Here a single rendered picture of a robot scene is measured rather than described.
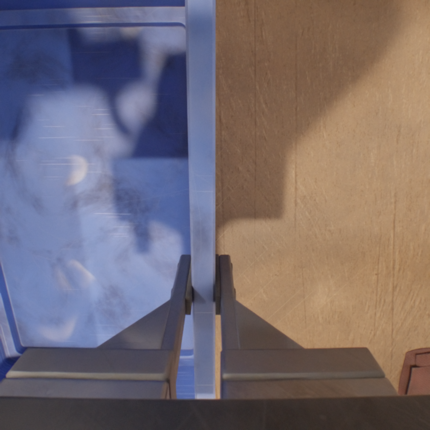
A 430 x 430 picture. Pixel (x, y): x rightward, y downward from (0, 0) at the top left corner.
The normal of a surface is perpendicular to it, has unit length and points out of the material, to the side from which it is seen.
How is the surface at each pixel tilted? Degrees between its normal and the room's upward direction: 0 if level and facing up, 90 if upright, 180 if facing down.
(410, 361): 15
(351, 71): 0
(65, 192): 0
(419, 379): 2
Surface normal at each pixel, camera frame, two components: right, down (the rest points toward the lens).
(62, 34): 0.00, 0.30
